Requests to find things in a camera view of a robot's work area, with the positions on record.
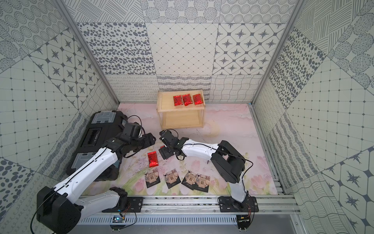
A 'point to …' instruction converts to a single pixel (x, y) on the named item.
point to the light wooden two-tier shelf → (184, 108)
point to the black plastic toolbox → (101, 126)
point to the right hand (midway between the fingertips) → (169, 150)
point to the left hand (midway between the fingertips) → (150, 138)
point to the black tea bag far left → (152, 177)
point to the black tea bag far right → (202, 182)
